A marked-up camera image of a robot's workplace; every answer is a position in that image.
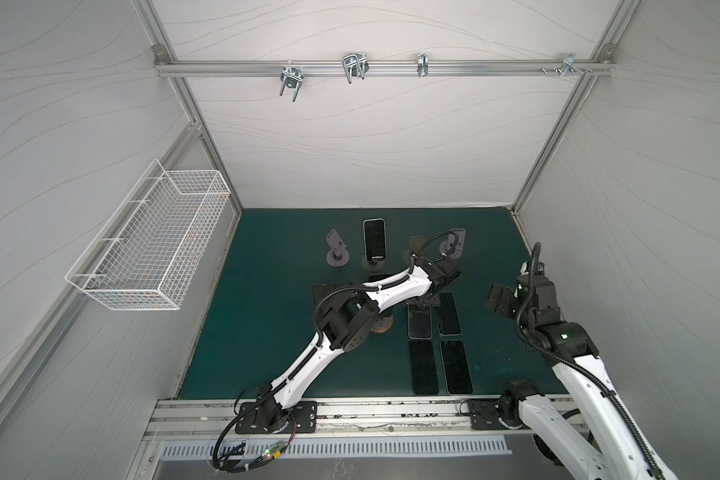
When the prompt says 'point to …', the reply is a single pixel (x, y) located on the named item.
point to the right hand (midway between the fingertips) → (518, 286)
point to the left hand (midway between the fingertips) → (426, 297)
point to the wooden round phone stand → (383, 325)
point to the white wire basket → (146, 254)
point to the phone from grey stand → (456, 367)
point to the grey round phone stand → (416, 244)
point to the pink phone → (419, 321)
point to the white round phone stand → (373, 265)
